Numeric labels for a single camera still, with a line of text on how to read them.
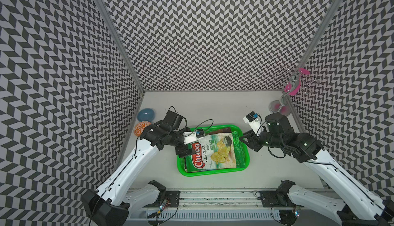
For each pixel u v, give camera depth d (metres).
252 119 0.57
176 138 0.59
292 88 0.92
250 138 0.58
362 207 0.37
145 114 1.01
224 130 0.83
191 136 0.60
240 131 0.84
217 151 0.73
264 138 0.56
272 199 0.74
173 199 0.73
